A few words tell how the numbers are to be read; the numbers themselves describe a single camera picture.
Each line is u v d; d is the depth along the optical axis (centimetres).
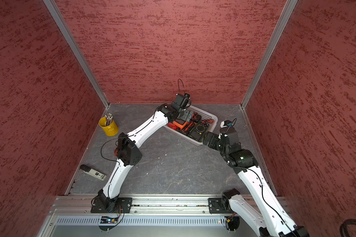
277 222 38
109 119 90
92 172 81
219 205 74
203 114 104
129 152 55
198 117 103
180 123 90
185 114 82
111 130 97
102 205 64
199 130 95
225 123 64
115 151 90
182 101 69
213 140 64
